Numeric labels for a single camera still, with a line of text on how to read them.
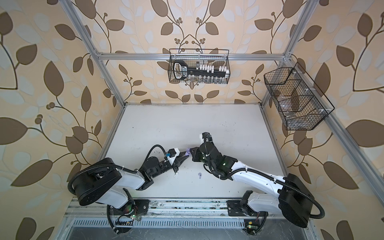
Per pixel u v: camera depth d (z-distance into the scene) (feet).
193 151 2.58
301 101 2.41
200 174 2.79
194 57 2.98
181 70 2.72
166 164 2.32
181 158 2.47
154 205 2.48
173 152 2.23
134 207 2.39
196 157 2.27
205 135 2.33
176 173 2.78
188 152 2.57
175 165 2.33
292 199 1.32
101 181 1.50
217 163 1.95
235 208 2.38
